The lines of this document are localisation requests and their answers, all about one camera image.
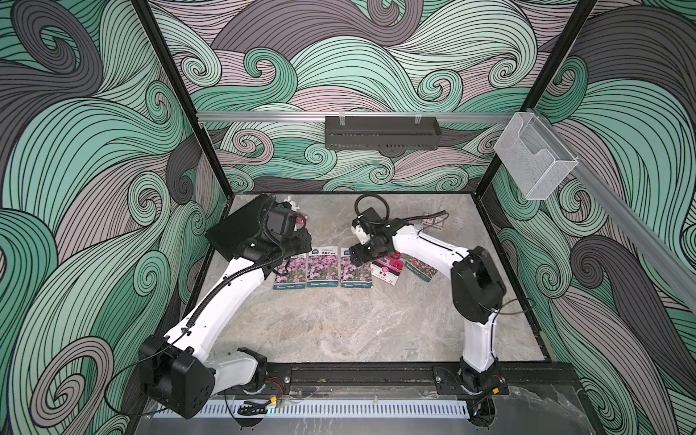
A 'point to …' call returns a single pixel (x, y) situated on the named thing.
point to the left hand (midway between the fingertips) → (306, 234)
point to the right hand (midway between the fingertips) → (358, 257)
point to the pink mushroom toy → (302, 219)
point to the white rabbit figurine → (292, 203)
